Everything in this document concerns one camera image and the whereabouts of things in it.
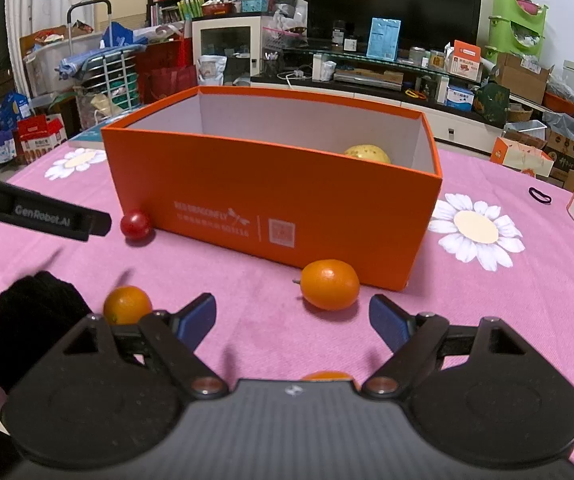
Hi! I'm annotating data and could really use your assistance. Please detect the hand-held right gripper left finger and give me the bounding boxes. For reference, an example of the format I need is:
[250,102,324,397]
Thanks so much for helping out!
[60,292,230,401]

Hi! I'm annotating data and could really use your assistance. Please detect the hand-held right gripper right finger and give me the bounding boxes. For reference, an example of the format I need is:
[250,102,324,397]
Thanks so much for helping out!
[361,294,538,401]

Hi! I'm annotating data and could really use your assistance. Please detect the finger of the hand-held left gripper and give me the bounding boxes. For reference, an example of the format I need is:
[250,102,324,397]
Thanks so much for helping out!
[0,167,113,242]

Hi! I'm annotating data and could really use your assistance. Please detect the red cherry tomato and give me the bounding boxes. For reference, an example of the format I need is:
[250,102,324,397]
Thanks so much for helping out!
[120,210,155,243]

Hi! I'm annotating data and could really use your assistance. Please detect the small orange kumquat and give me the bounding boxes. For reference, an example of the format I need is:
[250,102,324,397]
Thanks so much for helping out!
[301,370,363,383]
[103,285,154,326]
[300,259,360,311]

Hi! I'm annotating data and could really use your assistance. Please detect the orange cardboard box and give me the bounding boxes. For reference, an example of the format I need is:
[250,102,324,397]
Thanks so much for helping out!
[101,85,442,292]

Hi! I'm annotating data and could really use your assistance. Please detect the yellow speckled passion fruit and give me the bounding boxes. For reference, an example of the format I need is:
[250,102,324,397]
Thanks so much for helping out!
[343,144,392,165]

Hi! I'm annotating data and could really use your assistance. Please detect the pink floral tablecloth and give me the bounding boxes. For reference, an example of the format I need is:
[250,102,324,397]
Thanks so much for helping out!
[0,132,574,476]

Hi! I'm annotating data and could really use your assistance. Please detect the teal book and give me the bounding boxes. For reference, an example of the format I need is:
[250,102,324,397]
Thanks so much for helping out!
[68,115,133,151]

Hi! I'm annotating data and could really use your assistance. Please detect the red and white carton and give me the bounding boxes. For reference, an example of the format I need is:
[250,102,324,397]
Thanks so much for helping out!
[17,114,68,166]

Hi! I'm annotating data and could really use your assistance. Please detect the blue and white carton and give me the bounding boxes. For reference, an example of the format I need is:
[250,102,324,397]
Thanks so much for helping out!
[0,91,33,163]

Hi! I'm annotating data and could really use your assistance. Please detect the black cloth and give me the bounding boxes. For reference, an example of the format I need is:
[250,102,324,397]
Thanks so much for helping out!
[0,270,93,396]

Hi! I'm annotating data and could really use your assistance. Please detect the clear plastic storage bin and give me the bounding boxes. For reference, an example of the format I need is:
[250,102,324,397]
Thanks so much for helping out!
[22,35,103,96]

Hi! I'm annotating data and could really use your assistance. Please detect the dark red paper bag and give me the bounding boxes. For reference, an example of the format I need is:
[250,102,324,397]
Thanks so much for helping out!
[140,65,199,105]

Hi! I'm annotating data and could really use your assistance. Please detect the blue folded bag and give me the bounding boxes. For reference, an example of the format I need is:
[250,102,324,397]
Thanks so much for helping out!
[57,22,148,78]

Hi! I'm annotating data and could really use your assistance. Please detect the bright red bag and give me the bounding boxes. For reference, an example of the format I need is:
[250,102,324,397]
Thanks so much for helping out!
[134,39,194,68]

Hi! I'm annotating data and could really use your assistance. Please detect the white tv stand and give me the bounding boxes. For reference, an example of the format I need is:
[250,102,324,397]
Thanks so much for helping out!
[249,47,508,153]

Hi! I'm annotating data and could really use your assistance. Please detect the white pouch bag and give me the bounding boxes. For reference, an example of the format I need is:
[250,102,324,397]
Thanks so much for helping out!
[197,55,228,87]

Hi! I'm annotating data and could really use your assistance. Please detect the orange paper gift box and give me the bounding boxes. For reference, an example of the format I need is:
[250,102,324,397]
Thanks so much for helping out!
[489,136,555,177]

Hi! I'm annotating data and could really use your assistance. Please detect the white plastic basin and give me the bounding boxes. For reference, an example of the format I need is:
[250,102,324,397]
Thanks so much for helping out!
[504,120,548,148]

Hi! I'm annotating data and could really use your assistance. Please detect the blue and white box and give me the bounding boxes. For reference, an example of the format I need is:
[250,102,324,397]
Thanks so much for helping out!
[446,85,475,112]

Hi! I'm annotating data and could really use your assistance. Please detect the white glass-door cabinet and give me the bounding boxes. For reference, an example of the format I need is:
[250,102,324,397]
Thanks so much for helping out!
[191,14,268,86]

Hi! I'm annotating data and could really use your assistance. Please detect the dark green bag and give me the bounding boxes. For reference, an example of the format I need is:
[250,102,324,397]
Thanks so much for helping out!
[474,82,511,126]

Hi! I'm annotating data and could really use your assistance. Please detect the brown printed carton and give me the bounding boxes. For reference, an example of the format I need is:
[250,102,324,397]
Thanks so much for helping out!
[544,130,574,171]

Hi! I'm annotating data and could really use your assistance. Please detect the orange and white carton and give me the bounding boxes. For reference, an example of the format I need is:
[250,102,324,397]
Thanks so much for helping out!
[449,40,482,81]

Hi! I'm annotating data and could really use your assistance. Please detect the open brown cardboard box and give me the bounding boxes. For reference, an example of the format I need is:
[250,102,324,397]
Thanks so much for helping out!
[494,52,555,106]

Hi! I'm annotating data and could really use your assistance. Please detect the light blue packet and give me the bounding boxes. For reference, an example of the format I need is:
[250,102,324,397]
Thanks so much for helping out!
[367,17,402,61]

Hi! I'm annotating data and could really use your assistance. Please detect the black television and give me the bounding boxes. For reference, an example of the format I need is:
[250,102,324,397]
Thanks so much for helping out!
[307,0,484,56]

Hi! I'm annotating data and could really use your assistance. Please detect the green stacking bins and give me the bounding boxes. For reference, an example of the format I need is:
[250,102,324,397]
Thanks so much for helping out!
[484,0,550,68]

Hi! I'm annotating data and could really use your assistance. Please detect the white wire trolley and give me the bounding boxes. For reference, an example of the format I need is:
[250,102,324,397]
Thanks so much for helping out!
[67,0,142,131]

